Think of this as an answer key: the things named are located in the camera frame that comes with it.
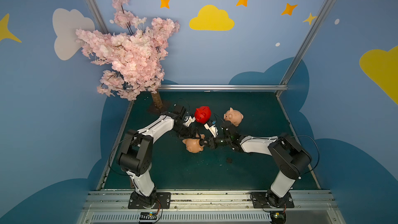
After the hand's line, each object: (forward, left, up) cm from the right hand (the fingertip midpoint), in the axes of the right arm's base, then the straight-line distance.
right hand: (204, 140), depth 87 cm
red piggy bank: (+18, +2, +2) cm, 18 cm away
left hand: (+3, +5, 0) cm, 6 cm away
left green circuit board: (-36, +25, -10) cm, 45 cm away
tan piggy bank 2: (+18, -18, +1) cm, 25 cm away
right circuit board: (-33, -38, -11) cm, 51 cm away
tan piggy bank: (-3, +6, 0) cm, 7 cm away
